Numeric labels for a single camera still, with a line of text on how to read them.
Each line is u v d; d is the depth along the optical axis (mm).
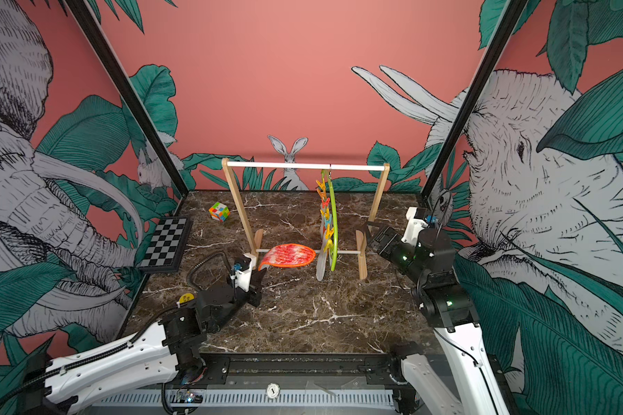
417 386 582
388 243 546
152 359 509
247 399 701
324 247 736
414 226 571
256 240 1037
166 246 976
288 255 625
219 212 1072
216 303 527
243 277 623
